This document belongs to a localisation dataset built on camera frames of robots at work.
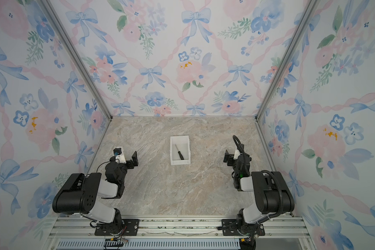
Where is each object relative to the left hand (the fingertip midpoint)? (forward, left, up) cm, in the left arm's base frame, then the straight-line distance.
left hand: (129, 151), depth 91 cm
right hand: (+2, -63, -2) cm, 63 cm away
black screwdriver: (+4, -29, -8) cm, 31 cm away
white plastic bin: (+7, -29, -8) cm, 31 cm away
